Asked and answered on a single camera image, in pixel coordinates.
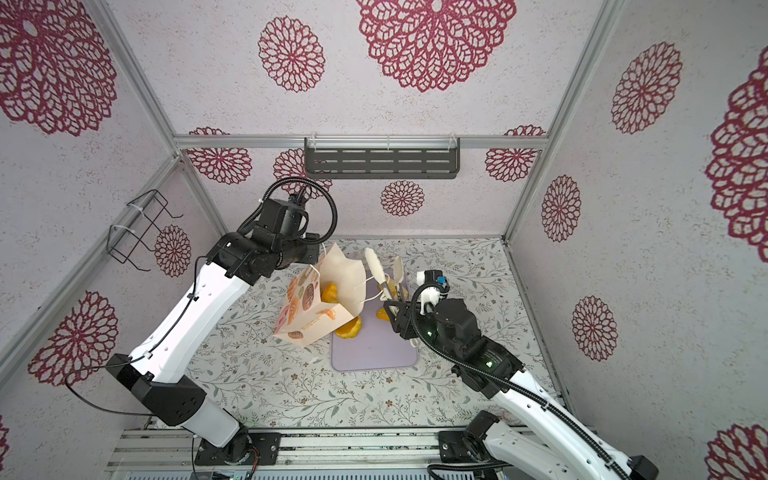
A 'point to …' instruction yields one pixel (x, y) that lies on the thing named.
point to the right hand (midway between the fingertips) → (392, 299)
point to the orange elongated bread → (330, 293)
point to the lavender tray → (378, 344)
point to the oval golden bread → (382, 314)
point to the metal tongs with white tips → (378, 267)
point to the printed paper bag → (320, 297)
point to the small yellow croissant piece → (351, 329)
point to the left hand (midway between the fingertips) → (311, 248)
